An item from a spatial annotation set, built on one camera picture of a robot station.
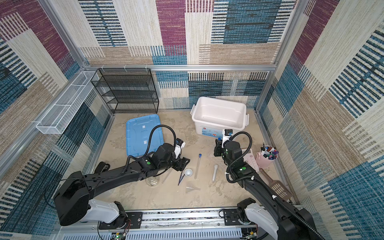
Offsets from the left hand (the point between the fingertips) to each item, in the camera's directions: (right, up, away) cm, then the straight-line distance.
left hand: (186, 156), depth 81 cm
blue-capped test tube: (+8, -3, +15) cm, 18 cm away
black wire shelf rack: (-44, +42, +29) cm, 67 cm away
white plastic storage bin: (+18, +23, +34) cm, 45 cm away
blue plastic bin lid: (-36, +12, +28) cm, 47 cm away
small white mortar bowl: (+1, -10, +6) cm, 12 cm away
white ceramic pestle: (+17, -10, +8) cm, 21 cm away
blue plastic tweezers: (-3, -13, +6) cm, 15 cm away
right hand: (+17, +8, +1) cm, 18 cm away
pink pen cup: (+44, -1, +2) cm, 44 cm away
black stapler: (-48, -8, +7) cm, 49 cm away
